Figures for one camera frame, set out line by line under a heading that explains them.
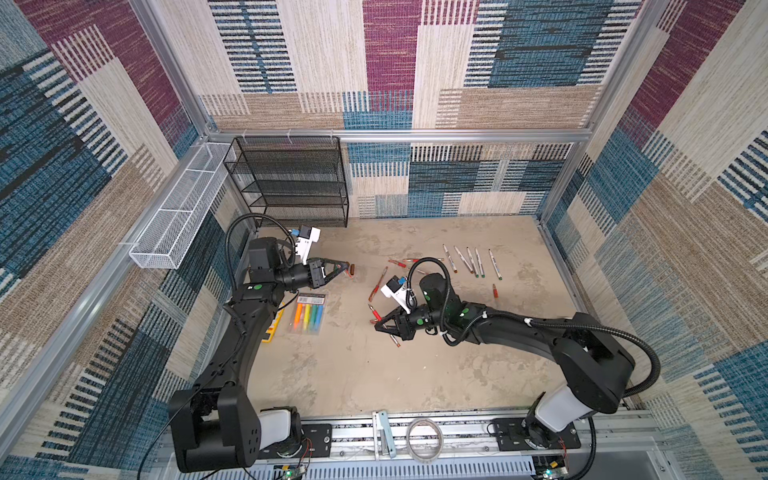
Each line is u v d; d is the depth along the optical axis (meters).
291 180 1.09
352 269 1.06
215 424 0.40
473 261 1.08
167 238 0.93
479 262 1.07
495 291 1.00
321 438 0.74
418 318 0.71
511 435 0.73
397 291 0.72
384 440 0.71
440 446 0.73
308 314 0.94
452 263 1.07
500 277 1.04
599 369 0.45
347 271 1.05
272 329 0.91
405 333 0.70
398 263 1.07
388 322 0.74
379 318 0.76
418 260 0.72
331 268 0.77
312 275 0.66
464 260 1.08
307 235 0.69
